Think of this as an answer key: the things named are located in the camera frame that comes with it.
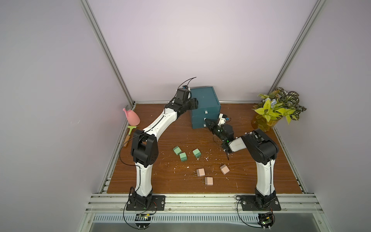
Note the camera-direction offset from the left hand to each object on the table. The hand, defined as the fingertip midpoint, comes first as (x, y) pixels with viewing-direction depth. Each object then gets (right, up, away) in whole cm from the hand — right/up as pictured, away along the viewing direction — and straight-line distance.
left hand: (196, 100), depth 90 cm
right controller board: (+34, -61, -21) cm, 73 cm away
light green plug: (-12, -32, 0) cm, 34 cm away
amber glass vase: (+46, -14, +10) cm, 49 cm away
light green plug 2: (-8, -35, -3) cm, 36 cm away
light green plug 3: (+1, -33, -1) cm, 33 cm away
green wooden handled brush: (-48, -19, +13) cm, 53 cm away
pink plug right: (+17, -41, -7) cm, 45 cm away
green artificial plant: (+51, -2, -4) cm, 51 cm away
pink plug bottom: (+6, -46, -13) cm, 48 cm away
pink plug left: (+2, -42, -9) cm, 43 cm away
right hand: (+6, -11, +2) cm, 13 cm away
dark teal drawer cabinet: (+8, -4, -1) cm, 9 cm away
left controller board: (-28, -61, -19) cm, 70 cm away
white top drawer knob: (+6, -7, -1) cm, 10 cm away
